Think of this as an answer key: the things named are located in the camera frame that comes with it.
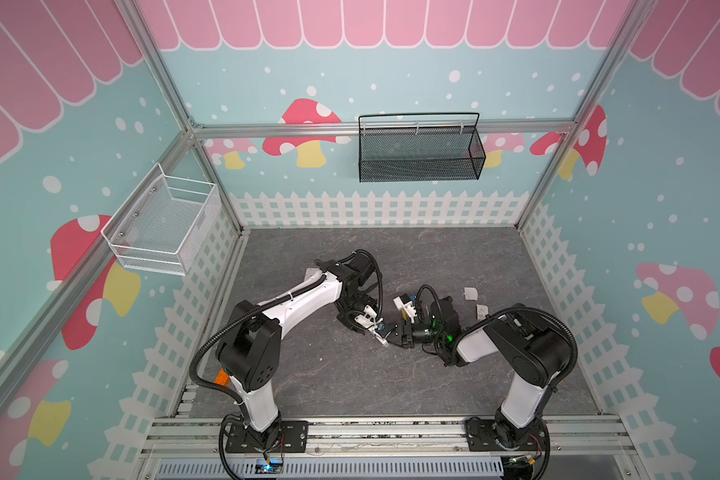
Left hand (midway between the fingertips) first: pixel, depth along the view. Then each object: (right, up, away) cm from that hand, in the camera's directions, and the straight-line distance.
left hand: (365, 321), depth 86 cm
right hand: (+4, -3, -4) cm, 6 cm away
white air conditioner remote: (+4, -1, -13) cm, 13 cm away
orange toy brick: (-23, -2, -36) cm, 43 cm away
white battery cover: (+36, +6, +15) cm, 39 cm away
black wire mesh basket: (+20, +55, +12) cm, 60 cm away
